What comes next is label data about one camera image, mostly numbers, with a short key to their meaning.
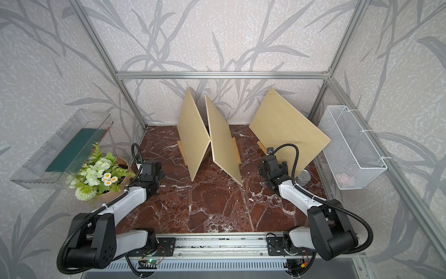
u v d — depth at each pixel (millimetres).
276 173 680
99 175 633
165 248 727
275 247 731
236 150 1019
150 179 692
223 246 751
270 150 780
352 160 607
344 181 721
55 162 639
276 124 937
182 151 994
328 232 417
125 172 685
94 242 409
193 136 869
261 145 1046
